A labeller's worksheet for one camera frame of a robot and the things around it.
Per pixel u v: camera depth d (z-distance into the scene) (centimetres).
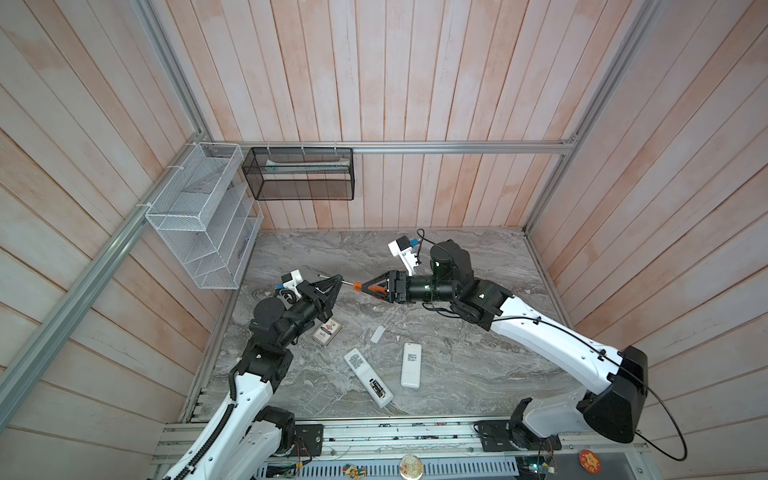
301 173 104
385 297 58
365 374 83
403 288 58
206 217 67
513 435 66
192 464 40
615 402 40
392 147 96
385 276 59
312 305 63
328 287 68
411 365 86
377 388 80
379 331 93
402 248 62
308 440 73
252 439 58
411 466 70
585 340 45
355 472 69
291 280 68
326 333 90
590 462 70
